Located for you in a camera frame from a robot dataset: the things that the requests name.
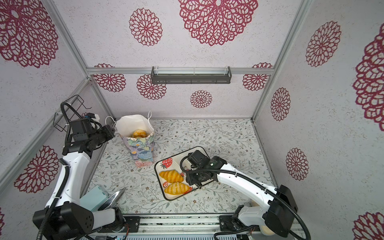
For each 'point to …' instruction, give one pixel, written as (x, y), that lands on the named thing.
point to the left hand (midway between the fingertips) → (114, 132)
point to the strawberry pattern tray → (171, 163)
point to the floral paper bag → (141, 149)
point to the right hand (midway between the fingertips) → (188, 177)
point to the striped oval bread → (139, 133)
